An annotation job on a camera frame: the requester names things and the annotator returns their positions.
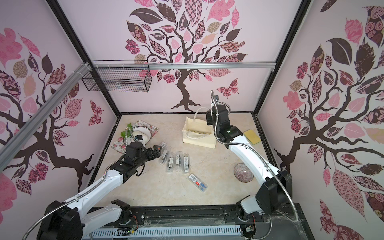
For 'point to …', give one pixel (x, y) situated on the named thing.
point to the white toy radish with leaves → (128, 131)
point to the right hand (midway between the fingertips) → (215, 108)
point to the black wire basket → (121, 75)
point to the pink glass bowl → (242, 173)
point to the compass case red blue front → (201, 186)
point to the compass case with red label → (164, 146)
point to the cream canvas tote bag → (197, 132)
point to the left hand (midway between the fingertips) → (156, 151)
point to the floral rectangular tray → (119, 145)
